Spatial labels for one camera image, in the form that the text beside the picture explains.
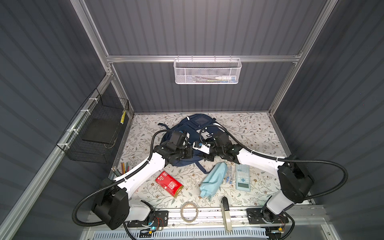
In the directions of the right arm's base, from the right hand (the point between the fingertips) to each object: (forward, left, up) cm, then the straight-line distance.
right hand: (200, 148), depth 84 cm
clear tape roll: (-30, +2, -13) cm, 33 cm away
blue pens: (-10, -18, -12) cm, 24 cm away
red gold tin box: (-16, +18, -13) cm, 27 cm away
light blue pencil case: (-15, -7, -9) cm, 19 cm away
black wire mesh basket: (-5, +51, +18) cm, 55 cm away
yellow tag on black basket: (+13, +44, +12) cm, 48 cm away
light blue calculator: (-12, -25, -11) cm, 30 cm away
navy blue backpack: (+3, +8, +12) cm, 14 cm away
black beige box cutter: (-27, -12, -9) cm, 31 cm away
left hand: (-4, +3, +2) cm, 5 cm away
